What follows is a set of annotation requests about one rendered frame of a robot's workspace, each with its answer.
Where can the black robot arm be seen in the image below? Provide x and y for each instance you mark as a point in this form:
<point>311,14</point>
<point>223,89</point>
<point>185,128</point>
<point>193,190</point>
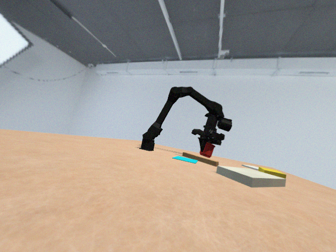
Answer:
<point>215,116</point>

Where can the yellow flat bar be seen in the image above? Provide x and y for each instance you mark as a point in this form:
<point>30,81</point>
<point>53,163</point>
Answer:
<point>272,172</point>

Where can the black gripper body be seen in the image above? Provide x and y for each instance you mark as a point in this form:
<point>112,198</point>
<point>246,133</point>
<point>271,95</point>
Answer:
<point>203,134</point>

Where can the red translucent cup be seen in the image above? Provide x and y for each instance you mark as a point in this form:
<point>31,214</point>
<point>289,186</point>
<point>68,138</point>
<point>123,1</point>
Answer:
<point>208,150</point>

